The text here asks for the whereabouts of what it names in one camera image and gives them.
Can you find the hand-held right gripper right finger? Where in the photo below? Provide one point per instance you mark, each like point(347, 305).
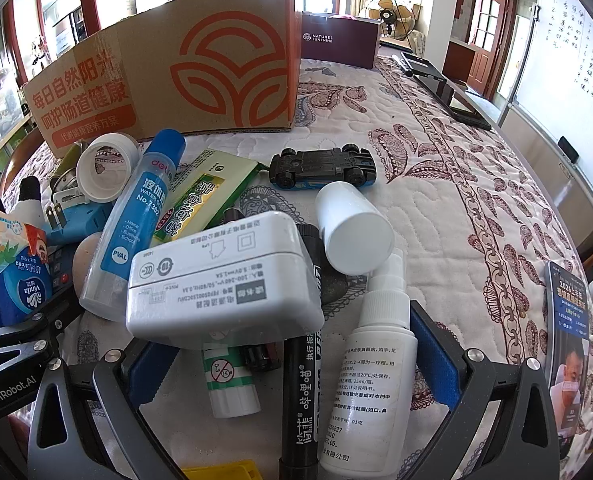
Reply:
point(431, 360)

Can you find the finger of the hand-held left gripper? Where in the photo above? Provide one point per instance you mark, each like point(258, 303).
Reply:
point(36, 327)

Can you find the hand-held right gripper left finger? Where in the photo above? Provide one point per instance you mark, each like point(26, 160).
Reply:
point(149, 375)

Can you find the blue tissue pack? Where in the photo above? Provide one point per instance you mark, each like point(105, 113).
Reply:
point(16, 280)

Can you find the white spray bottle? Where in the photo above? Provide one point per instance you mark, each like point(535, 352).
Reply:
point(371, 385)

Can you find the white power adapter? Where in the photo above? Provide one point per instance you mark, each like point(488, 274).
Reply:
point(216, 290)

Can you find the yellow square block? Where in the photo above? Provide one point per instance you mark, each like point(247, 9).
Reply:
point(221, 472)

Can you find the blue liquid glue bottle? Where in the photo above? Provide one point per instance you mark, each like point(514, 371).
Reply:
point(126, 220)

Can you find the plain white bottle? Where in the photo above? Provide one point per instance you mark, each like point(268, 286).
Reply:
point(351, 230)

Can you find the black blue toy car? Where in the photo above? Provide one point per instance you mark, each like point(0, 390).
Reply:
point(321, 165)

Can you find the printed cardboard box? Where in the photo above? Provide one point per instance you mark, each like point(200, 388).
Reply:
point(151, 60)

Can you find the white green glue stick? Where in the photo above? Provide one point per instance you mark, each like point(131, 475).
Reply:
point(229, 385)

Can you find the beige grey stone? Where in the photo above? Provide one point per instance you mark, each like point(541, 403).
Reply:
point(89, 260)

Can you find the dark grey stone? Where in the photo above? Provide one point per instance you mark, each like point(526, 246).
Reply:
point(336, 287)

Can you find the blue power plug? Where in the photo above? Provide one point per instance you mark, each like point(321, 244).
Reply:
point(84, 215)

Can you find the printed flyer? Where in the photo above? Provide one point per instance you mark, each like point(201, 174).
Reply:
point(568, 360)

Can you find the quilted paisley blanket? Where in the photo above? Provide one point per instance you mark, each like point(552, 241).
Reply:
point(451, 210)

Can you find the green paper packet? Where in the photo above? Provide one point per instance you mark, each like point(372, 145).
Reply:
point(201, 195)

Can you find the black whiteboard eraser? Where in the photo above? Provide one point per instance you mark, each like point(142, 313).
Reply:
point(568, 150)

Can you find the black flat device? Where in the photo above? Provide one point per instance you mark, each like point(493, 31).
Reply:
point(451, 100)

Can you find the whiteboard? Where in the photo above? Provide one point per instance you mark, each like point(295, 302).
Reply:
point(566, 70)

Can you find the dark maroon box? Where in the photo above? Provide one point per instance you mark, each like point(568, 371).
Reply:
point(341, 42)

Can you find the wooden glass panel door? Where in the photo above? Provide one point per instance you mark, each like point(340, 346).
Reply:
point(491, 35)

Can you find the standing fan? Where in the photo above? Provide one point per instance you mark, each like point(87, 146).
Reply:
point(389, 12)

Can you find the wooden door frame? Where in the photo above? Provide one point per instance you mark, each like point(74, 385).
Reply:
point(40, 10)

